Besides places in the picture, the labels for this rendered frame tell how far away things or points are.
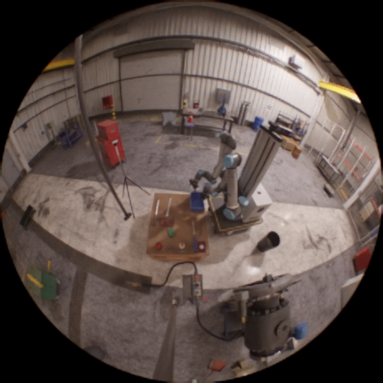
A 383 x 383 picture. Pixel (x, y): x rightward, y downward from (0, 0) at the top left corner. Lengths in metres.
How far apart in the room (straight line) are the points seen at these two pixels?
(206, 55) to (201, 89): 2.26
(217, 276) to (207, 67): 8.72
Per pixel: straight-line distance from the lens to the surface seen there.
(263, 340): 1.72
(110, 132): 3.31
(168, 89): 8.35
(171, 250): 1.64
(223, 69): 8.35
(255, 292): 1.42
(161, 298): 2.09
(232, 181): 1.26
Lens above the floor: 2.06
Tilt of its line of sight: 49 degrees down
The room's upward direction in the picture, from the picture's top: 8 degrees clockwise
